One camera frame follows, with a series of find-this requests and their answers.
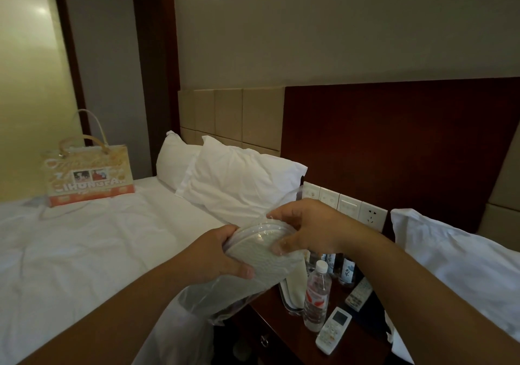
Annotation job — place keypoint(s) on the person's right hand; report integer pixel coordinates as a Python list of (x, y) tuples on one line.
[(329, 230)]

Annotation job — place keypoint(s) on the person's left hand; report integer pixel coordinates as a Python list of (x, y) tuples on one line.
[(207, 261)]

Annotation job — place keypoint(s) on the clear plastic slipper bag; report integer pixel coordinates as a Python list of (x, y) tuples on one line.
[(203, 299), (298, 312)]

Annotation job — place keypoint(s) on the person's left forearm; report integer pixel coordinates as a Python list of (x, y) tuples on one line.
[(113, 328)]

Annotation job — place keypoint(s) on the person's right forearm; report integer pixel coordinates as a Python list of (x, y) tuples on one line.
[(438, 308)]

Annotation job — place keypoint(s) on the small clear water bottle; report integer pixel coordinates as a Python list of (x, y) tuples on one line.
[(331, 263), (313, 260), (348, 273)]

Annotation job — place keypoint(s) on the white power socket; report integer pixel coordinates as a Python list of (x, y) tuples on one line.
[(373, 216)]

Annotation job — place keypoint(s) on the water bottle red label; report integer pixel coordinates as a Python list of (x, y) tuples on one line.
[(317, 299)]

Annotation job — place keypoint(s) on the grey television remote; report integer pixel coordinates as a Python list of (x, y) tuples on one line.
[(358, 295)]

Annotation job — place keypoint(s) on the white air conditioner remote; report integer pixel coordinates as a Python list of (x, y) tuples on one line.
[(333, 331)]

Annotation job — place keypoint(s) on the dark blue folder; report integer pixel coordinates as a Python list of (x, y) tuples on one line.
[(375, 320)]

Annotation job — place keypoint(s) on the dark wooden nightstand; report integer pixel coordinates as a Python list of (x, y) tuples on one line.
[(292, 336)]

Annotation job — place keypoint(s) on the dark red wooden panel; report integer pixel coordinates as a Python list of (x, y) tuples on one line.
[(406, 145)]

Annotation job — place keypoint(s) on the white bed duvet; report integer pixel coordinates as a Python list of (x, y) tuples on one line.
[(81, 255)]

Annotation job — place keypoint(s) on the beige padded headboard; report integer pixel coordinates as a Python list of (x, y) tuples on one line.
[(243, 121), (503, 198)]

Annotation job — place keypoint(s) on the orange printed gift bag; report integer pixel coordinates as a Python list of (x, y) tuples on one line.
[(89, 178)]

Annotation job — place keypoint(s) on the frosted glass partition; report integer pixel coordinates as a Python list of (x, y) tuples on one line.
[(32, 92)]

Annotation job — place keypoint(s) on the white wall switch panel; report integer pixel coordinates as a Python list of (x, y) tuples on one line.
[(349, 206), (312, 191), (329, 198)]

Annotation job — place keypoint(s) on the dark wooden frame strip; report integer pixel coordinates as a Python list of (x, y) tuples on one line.
[(71, 52)]

